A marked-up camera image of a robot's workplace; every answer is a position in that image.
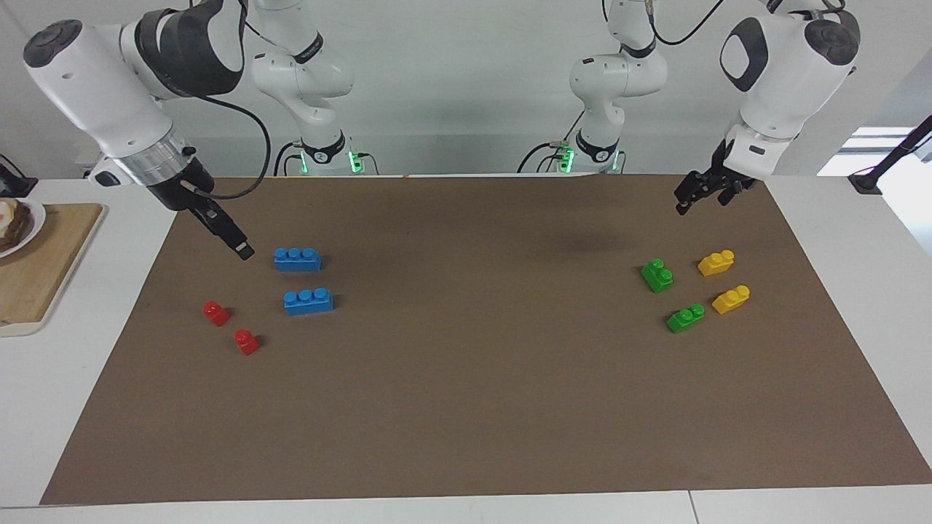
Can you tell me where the green two-stud toy block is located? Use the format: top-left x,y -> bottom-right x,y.
666,303 -> 706,334
641,258 -> 674,294

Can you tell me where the black right base cable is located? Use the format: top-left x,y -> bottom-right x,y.
274,141 -> 304,176

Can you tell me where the brown table mat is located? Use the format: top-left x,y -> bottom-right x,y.
40,175 -> 932,505

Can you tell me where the yellow two-stud toy block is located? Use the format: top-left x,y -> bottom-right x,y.
698,250 -> 735,277
712,285 -> 751,315

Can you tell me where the black left base cable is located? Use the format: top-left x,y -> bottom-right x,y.
517,108 -> 585,174

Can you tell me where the black base cable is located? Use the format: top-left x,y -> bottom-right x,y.
517,108 -> 585,174
274,141 -> 304,176

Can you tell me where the black clamp stand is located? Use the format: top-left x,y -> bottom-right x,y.
848,115 -> 932,195

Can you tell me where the blue three-stud toy block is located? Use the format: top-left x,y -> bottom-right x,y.
275,247 -> 323,272
283,288 -> 334,317

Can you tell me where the white plate with food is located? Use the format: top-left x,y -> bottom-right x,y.
0,198 -> 47,259

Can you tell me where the cream tray under board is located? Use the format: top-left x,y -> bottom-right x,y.
0,309 -> 55,338

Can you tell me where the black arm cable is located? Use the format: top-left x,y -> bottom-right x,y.
182,95 -> 272,201
644,0 -> 729,47

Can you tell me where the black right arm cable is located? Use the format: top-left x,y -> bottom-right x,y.
182,95 -> 272,201

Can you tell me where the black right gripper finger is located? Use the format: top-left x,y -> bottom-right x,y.
195,206 -> 256,261

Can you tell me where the wooden cutting board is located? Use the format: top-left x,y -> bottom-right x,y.
0,203 -> 105,326

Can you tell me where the black desk device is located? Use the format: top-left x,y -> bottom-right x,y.
0,154 -> 39,199

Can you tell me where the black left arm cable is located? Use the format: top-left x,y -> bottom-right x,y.
644,0 -> 729,47

